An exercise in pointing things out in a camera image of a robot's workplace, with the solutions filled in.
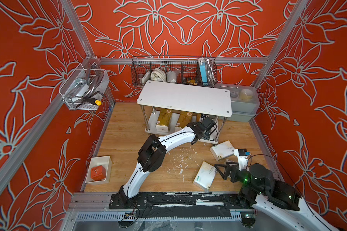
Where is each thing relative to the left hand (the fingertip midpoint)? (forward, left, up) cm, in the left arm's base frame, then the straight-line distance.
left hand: (203, 130), depth 90 cm
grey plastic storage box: (+19, -28, +9) cm, 35 cm away
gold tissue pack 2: (+7, +12, +4) cm, 14 cm away
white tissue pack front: (-26, 0, -6) cm, 27 cm away
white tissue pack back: (-9, -13, -7) cm, 17 cm away
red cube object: (-29, +59, -4) cm, 66 cm away
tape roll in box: (+21, -28, +14) cm, 38 cm away
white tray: (-21, +59, -9) cm, 64 cm away
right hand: (-26, -4, +8) cm, 28 cm away
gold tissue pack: (+3, +25, +4) cm, 26 cm away
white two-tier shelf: (+4, 0, +23) cm, 23 cm away
